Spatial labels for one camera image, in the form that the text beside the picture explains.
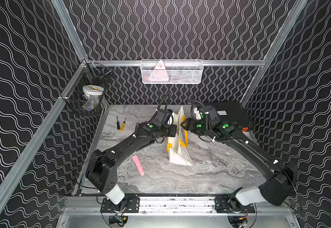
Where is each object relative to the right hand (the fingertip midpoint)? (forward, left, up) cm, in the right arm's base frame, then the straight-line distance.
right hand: (184, 124), depth 78 cm
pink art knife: (-13, +27, -24) cm, 38 cm away
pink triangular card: (+33, +14, +11) cm, 38 cm away
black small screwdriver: (+15, +46, -23) cm, 53 cm away
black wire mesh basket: (+15, +56, +10) cm, 59 cm away
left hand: (+1, +4, -4) cm, 5 cm away
